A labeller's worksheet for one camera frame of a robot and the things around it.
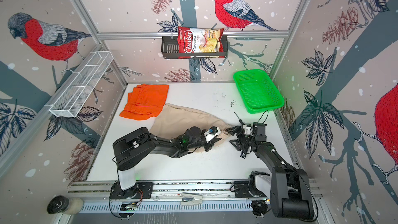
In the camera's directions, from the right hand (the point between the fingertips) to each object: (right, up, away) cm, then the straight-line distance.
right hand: (226, 137), depth 85 cm
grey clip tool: (-20, -25, -15) cm, 35 cm away
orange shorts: (-55, +18, +23) cm, 62 cm away
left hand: (-4, 0, -3) cm, 5 cm away
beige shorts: (-33, +6, +15) cm, 37 cm away
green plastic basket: (+29, +25, +29) cm, 48 cm away
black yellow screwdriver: (+12, +5, +13) cm, 18 cm away
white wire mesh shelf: (-76, +29, -7) cm, 81 cm away
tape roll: (-71, -21, -23) cm, 78 cm away
